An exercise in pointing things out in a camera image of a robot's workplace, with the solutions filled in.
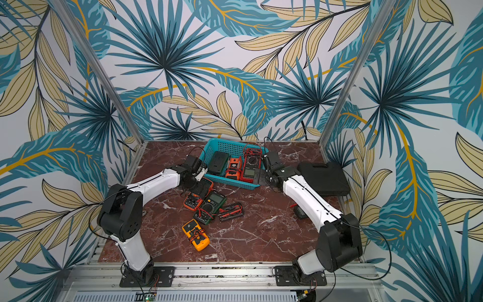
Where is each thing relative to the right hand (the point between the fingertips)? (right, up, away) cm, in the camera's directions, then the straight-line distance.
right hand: (266, 177), depth 86 cm
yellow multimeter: (-31, -24, -6) cm, 39 cm away
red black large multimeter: (-7, +6, +12) cm, 15 cm away
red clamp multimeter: (-9, -2, +8) cm, 13 cm away
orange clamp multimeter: (-16, +2, +15) cm, 22 cm away
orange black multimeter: (-34, -11, +5) cm, 36 cm away
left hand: (-33, -7, +7) cm, 35 cm away
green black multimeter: (-26, -13, +4) cm, 30 cm away
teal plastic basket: (-15, +14, +22) cm, 30 cm away
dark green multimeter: (-24, +6, +18) cm, 31 cm away
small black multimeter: (+15, -17, +1) cm, 23 cm away
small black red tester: (-17, -16, +1) cm, 23 cm away
